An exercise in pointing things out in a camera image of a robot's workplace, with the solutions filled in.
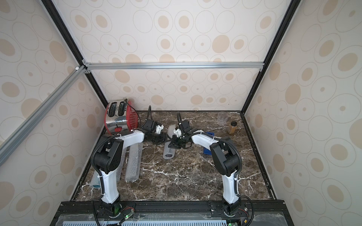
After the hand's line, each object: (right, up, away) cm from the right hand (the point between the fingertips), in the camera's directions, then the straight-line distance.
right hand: (174, 144), depth 92 cm
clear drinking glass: (+38, +19, +22) cm, 48 cm away
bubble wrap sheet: (-24, -5, -4) cm, 25 cm away
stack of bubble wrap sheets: (-3, -4, -4) cm, 7 cm away
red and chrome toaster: (-36, +18, +1) cm, 40 cm away
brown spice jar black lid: (+41, +11, +9) cm, 43 cm away
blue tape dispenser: (+21, -4, +1) cm, 21 cm away
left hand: (-2, +3, +4) cm, 6 cm away
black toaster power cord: (-34, +30, +5) cm, 46 cm away
